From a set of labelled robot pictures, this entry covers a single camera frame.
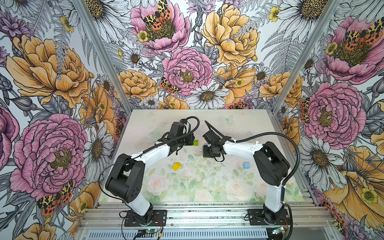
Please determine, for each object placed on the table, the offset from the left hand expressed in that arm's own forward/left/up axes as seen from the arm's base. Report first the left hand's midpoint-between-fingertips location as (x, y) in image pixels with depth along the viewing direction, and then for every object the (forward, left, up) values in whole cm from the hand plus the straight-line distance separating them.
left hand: (193, 141), depth 91 cm
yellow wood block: (-11, +10, -11) cm, 18 cm away
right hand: (-6, -8, -9) cm, 14 cm away
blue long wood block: (-4, -7, +3) cm, 9 cm away
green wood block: (+7, -2, -12) cm, 14 cm away
